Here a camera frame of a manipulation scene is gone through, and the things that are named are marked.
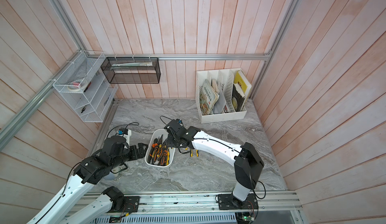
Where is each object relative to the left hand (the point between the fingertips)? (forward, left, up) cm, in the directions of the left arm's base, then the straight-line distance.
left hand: (140, 150), depth 74 cm
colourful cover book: (+40, -37, -2) cm, 55 cm away
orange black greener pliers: (+8, -3, -13) cm, 16 cm away
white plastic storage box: (+18, -3, -13) cm, 23 cm away
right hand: (+7, -14, -5) cm, 16 cm away
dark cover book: (+38, -56, 0) cm, 68 cm away
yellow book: (+47, -57, +9) cm, 74 cm away
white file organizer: (+37, -45, +3) cm, 58 cm away
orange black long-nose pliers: (+4, -10, -13) cm, 16 cm away
